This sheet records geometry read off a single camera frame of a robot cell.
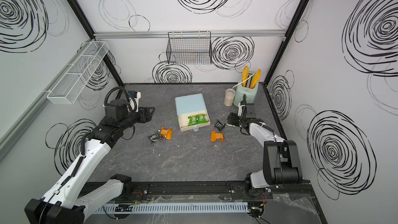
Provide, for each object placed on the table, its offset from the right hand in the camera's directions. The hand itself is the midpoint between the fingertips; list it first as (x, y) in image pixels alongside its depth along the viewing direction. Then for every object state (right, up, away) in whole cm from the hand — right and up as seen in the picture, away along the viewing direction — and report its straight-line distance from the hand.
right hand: (234, 118), depth 92 cm
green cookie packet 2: (-19, +1, -8) cm, 21 cm away
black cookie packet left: (-48, -11, -2) cm, 49 cm away
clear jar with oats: (-1, +12, +10) cm, 16 cm away
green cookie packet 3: (-2, -5, +4) cm, 7 cm away
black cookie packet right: (-9, -5, +4) cm, 11 cm away
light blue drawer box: (-25, +4, -3) cm, 26 cm away
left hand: (-46, +8, -16) cm, 49 cm away
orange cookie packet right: (-12, -11, 0) cm, 16 cm away
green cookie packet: (-24, 0, -8) cm, 25 cm away
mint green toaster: (+9, +15, -2) cm, 18 cm away
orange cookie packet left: (-41, -9, +1) cm, 42 cm away
